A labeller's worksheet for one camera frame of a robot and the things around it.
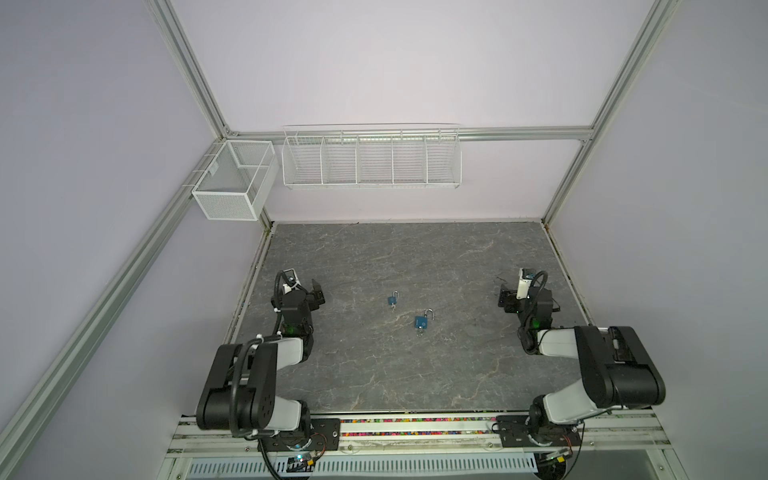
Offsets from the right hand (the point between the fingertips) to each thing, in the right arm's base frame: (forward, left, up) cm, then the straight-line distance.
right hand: (520, 288), depth 94 cm
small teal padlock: (0, +40, -6) cm, 41 cm away
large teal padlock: (-8, +31, -6) cm, 33 cm away
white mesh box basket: (+30, +93, +19) cm, 100 cm away
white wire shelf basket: (+42, +31, +21) cm, 56 cm away
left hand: (-2, +69, +4) cm, 69 cm away
